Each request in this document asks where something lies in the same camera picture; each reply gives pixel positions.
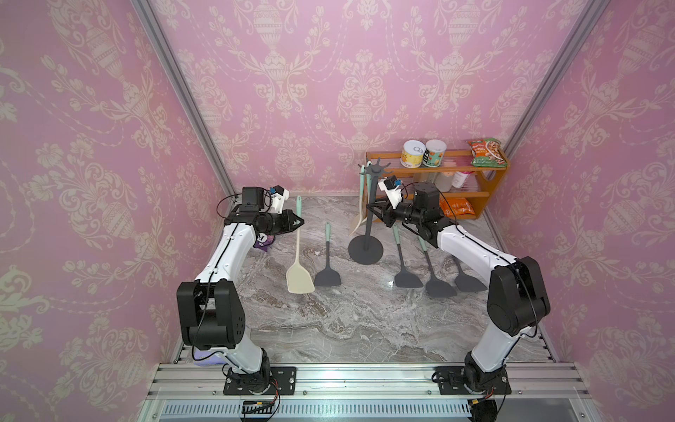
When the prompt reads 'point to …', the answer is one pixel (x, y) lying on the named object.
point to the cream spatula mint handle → (299, 280)
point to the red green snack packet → (487, 153)
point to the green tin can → (434, 153)
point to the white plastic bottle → (445, 180)
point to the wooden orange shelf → (463, 189)
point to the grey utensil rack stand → (367, 250)
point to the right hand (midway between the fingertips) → (371, 203)
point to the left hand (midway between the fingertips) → (301, 222)
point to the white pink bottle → (459, 179)
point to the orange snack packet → (456, 206)
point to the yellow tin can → (412, 154)
